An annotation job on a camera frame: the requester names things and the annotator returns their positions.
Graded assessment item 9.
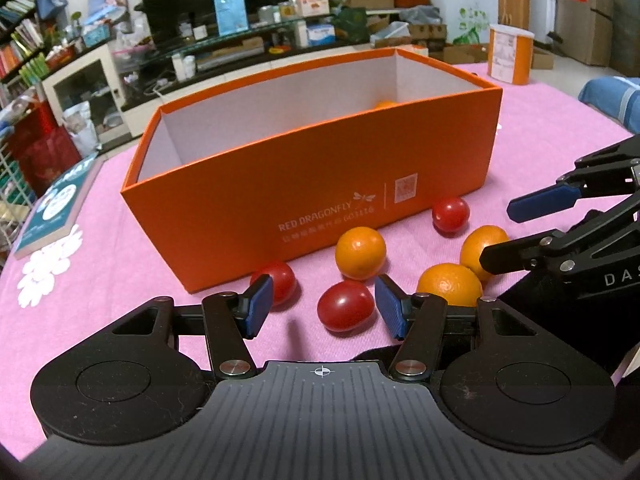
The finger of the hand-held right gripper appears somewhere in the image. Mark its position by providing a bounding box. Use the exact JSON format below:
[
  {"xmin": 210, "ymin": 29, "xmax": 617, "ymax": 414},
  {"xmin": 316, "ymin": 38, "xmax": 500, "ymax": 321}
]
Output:
[
  {"xmin": 507, "ymin": 134, "xmax": 640, "ymax": 222},
  {"xmin": 479, "ymin": 200, "xmax": 640, "ymax": 277}
]

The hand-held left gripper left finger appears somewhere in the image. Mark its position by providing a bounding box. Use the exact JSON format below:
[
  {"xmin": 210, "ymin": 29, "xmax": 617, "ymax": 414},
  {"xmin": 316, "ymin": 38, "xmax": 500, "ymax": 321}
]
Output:
[{"xmin": 110, "ymin": 275, "xmax": 274, "ymax": 380}]

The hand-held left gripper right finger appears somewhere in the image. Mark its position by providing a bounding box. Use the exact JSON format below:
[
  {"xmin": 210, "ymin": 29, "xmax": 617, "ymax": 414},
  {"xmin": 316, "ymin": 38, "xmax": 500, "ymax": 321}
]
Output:
[{"xmin": 375, "ymin": 274, "xmax": 546, "ymax": 380}]

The red cherry tomato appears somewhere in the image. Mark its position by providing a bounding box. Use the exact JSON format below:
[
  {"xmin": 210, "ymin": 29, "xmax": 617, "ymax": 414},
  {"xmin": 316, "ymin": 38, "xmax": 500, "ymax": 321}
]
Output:
[
  {"xmin": 317, "ymin": 280, "xmax": 376, "ymax": 333},
  {"xmin": 249, "ymin": 260, "xmax": 297, "ymax": 306},
  {"xmin": 431, "ymin": 196, "xmax": 471, "ymax": 233}
]

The orange cardboard box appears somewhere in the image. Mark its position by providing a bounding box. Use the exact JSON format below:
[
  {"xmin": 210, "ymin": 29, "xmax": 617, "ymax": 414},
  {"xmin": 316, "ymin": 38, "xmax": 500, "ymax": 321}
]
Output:
[{"xmin": 120, "ymin": 46, "xmax": 503, "ymax": 295}]

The black cloth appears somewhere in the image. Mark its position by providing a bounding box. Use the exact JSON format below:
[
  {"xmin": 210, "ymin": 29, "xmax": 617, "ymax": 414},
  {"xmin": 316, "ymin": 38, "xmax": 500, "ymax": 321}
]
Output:
[{"xmin": 350, "ymin": 275, "xmax": 626, "ymax": 376}]

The blue cushion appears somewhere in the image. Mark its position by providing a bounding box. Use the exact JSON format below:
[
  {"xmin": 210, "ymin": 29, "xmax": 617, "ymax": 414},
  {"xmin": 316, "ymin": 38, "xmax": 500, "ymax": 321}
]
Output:
[{"xmin": 578, "ymin": 76, "xmax": 640, "ymax": 133}]

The orange and white canister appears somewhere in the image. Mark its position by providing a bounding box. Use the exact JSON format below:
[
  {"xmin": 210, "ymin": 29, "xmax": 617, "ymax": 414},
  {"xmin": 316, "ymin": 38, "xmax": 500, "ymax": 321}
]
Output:
[{"xmin": 487, "ymin": 24, "xmax": 536, "ymax": 86}]

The pink daisy print tablecloth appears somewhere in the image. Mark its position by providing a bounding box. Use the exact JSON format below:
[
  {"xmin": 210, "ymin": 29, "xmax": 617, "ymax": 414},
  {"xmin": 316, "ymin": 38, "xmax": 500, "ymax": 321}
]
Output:
[{"xmin": 0, "ymin": 60, "xmax": 640, "ymax": 461}]

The white chest freezer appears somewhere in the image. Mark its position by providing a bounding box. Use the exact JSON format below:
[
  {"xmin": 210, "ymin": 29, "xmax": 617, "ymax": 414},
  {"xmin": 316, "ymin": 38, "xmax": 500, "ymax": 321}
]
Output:
[{"xmin": 400, "ymin": 0, "xmax": 501, "ymax": 46}]

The teal paperback book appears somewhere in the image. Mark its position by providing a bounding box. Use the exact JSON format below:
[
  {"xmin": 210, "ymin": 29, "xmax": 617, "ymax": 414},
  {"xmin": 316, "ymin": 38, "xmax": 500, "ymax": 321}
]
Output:
[{"xmin": 14, "ymin": 154, "xmax": 103, "ymax": 260}]

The white plastic bag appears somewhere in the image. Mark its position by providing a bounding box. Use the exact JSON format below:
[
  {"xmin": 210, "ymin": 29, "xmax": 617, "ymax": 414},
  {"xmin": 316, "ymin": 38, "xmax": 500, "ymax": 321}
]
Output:
[{"xmin": 65, "ymin": 105, "xmax": 98, "ymax": 153}]

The dark green bag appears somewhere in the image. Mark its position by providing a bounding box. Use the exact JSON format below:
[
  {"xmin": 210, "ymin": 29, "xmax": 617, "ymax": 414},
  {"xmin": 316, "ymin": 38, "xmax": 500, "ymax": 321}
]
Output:
[{"xmin": 332, "ymin": 7, "xmax": 371, "ymax": 43}]

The red gift bag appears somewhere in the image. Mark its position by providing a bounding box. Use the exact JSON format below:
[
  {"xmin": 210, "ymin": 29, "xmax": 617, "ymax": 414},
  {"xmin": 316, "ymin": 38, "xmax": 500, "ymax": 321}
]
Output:
[{"xmin": 10, "ymin": 105, "xmax": 81, "ymax": 196}]

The blue and white tissue box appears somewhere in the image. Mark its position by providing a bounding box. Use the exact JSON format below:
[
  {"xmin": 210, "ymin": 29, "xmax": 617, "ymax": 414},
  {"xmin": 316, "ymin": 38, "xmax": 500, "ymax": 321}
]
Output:
[{"xmin": 306, "ymin": 24, "xmax": 337, "ymax": 46}]

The white glass-door cabinet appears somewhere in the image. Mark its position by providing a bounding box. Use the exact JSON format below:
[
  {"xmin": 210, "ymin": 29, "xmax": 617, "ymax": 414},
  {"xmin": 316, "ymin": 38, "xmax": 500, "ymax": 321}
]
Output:
[{"xmin": 42, "ymin": 42, "xmax": 128, "ymax": 136}]

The light blue flat package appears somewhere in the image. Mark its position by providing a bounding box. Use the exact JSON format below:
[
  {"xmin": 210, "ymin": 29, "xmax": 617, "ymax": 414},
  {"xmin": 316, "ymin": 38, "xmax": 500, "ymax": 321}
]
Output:
[{"xmin": 214, "ymin": 0, "xmax": 249, "ymax": 37}]

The bookshelf with books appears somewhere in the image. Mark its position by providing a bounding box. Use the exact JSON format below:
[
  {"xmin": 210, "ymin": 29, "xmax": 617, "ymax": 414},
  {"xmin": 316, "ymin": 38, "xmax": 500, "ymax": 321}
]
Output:
[{"xmin": 0, "ymin": 0, "xmax": 56, "ymax": 86}]

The metal wire cart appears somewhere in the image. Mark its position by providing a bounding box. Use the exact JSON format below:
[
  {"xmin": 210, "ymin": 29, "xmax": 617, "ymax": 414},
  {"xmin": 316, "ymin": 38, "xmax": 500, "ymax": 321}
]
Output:
[{"xmin": 0, "ymin": 130, "xmax": 31, "ymax": 261}]

